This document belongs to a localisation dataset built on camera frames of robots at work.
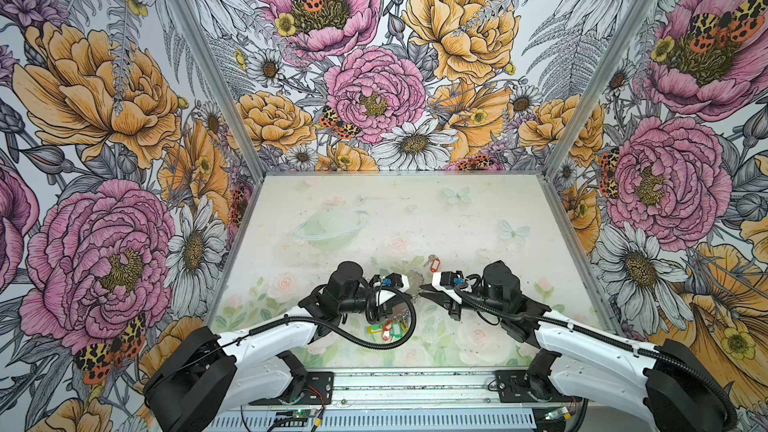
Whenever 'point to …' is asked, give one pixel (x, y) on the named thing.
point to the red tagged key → (434, 262)
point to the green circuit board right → (560, 414)
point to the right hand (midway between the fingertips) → (424, 296)
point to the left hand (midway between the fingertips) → (405, 301)
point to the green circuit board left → (304, 413)
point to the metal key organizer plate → (415, 283)
